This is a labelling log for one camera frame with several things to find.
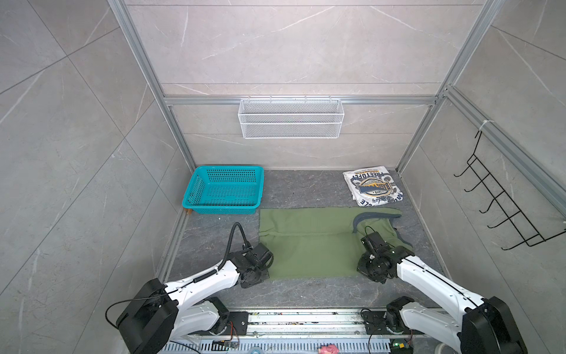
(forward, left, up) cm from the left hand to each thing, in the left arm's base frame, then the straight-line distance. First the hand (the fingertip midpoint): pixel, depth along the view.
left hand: (264, 270), depth 84 cm
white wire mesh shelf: (+60, -13, +29) cm, 68 cm away
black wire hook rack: (-4, -76, +33) cm, 82 cm away
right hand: (0, -38, 0) cm, 38 cm away
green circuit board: (-26, -45, -1) cm, 52 cm away
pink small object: (-26, -21, +3) cm, 33 cm away
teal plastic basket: (+42, +22, -1) cm, 47 cm away
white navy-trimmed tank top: (+40, -54, +2) cm, 68 cm away
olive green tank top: (+11, -25, -1) cm, 28 cm away
